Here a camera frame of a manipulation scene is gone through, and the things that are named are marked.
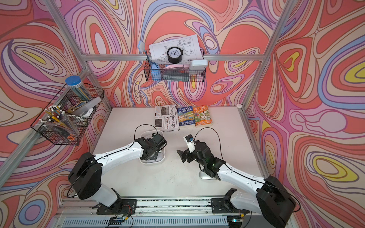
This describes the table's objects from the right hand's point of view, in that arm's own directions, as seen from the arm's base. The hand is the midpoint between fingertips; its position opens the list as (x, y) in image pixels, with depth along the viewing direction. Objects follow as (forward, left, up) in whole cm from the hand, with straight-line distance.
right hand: (185, 149), depth 82 cm
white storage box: (-3, +15, -5) cm, 16 cm away
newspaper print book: (+31, +14, -7) cm, 35 cm away
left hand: (+1, +21, -5) cm, 22 cm away
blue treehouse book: (+33, -2, -9) cm, 34 cm away
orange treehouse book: (+32, -14, -9) cm, 36 cm away
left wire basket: (+12, +56, +22) cm, 61 cm away
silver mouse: (-11, -11, -14) cm, 21 cm away
